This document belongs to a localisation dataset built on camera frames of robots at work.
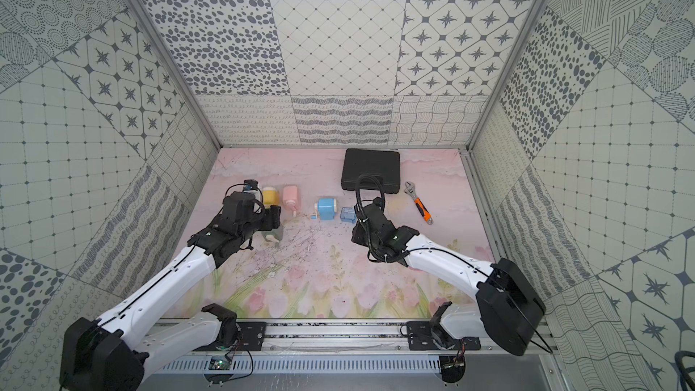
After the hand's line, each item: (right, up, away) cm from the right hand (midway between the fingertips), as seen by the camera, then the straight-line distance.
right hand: (358, 232), depth 85 cm
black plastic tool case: (+11, +23, +27) cm, 37 cm away
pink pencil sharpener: (-24, +10, +11) cm, 28 cm away
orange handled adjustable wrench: (+23, +7, +16) cm, 30 cm away
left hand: (-25, +8, -4) cm, 27 cm away
